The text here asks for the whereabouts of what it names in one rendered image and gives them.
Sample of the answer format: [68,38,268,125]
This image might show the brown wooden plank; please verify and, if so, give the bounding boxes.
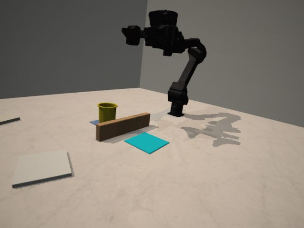
[96,113,150,142]

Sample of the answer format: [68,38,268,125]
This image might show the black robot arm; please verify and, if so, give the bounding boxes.
[149,10,207,117]

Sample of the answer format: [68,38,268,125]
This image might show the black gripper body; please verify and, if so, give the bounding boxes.
[126,25,179,49]

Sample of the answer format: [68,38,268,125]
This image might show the olive-yellow cup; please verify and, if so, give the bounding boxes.
[97,103,117,123]

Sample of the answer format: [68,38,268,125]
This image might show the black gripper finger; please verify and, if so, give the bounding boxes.
[122,25,137,44]
[143,25,170,46]

